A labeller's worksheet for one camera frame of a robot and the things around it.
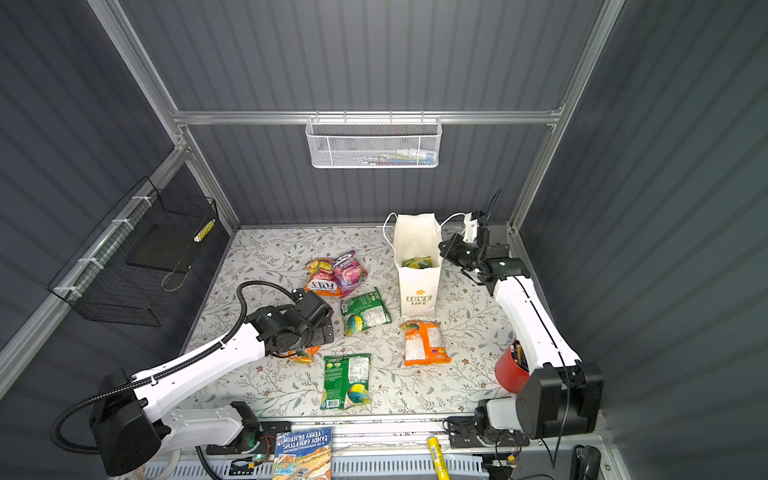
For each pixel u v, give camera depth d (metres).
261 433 0.72
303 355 0.86
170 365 0.44
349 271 1.01
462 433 0.73
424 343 0.86
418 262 1.01
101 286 0.66
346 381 0.81
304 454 0.69
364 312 0.93
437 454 0.70
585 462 0.68
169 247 0.73
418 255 1.04
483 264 0.59
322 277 0.99
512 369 0.71
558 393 0.40
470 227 0.73
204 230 0.82
